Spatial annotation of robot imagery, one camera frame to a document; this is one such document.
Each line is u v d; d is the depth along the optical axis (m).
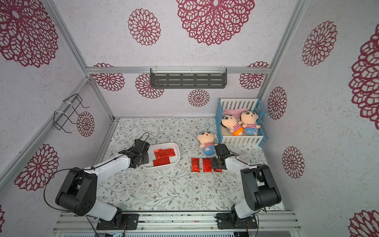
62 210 0.45
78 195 0.44
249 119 0.99
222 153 0.75
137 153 0.72
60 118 0.73
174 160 0.95
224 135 1.00
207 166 0.93
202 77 0.92
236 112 1.09
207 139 0.98
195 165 0.92
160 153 0.97
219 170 0.92
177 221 0.75
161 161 0.95
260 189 0.44
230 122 1.00
